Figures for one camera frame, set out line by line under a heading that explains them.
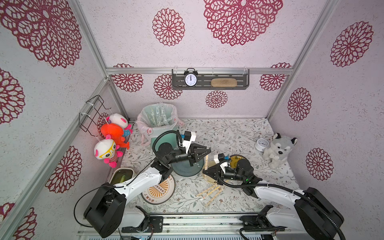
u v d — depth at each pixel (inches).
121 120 37.0
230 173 26.5
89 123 29.7
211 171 28.0
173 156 24.2
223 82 35.4
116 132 35.0
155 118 37.0
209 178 28.0
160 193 32.8
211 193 33.0
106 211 16.2
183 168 35.5
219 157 25.6
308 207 16.4
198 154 26.4
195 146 25.5
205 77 36.4
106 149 31.4
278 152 32.8
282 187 20.3
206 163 27.1
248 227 28.7
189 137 23.3
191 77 35.3
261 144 40.1
